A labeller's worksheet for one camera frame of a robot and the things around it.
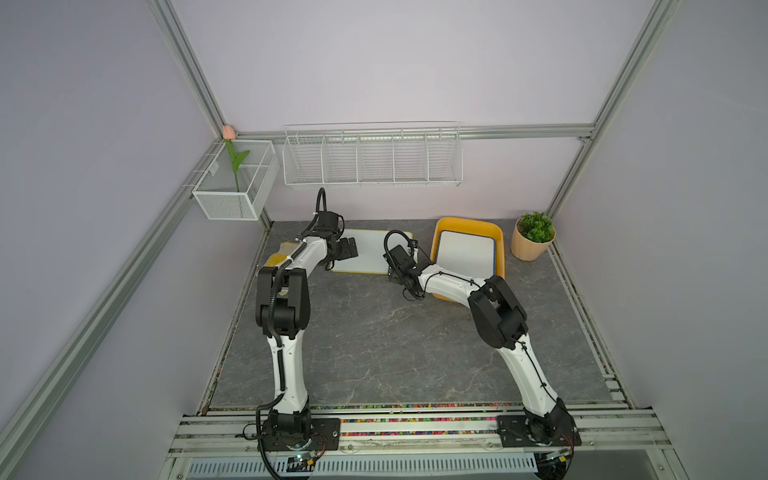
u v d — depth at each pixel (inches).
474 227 44.0
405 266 31.8
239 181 35.1
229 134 35.3
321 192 34.7
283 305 22.4
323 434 29.1
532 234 39.5
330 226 33.3
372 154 42.2
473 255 42.7
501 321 23.0
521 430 28.9
